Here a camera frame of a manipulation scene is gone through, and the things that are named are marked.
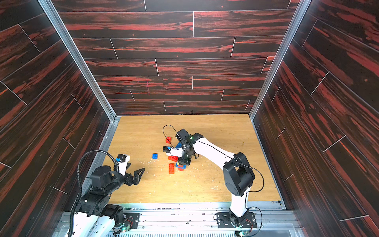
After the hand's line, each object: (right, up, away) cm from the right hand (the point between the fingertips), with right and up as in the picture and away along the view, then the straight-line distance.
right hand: (185, 157), depth 88 cm
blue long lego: (-5, +6, +14) cm, 16 cm away
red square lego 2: (-3, -8, +3) cm, 9 cm away
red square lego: (-13, +10, +14) cm, 21 cm away
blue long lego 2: (-2, -5, -2) cm, 6 cm away
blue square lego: (-20, 0, +8) cm, 22 cm away
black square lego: (-15, +4, +12) cm, 19 cm away
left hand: (-25, -2, -13) cm, 28 cm away
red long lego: (-8, -2, +7) cm, 11 cm away
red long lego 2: (-9, -7, +2) cm, 12 cm away
